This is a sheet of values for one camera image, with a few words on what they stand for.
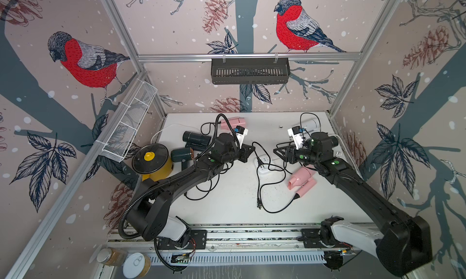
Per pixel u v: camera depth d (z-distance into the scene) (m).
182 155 0.96
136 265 0.64
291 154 0.67
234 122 1.11
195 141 1.06
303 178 0.87
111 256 0.63
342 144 1.04
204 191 0.87
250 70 1.03
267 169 0.80
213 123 1.10
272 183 0.90
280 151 0.78
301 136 0.70
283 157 0.71
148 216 0.42
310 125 1.08
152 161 0.84
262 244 0.73
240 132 0.72
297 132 0.69
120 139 0.82
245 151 0.71
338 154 0.98
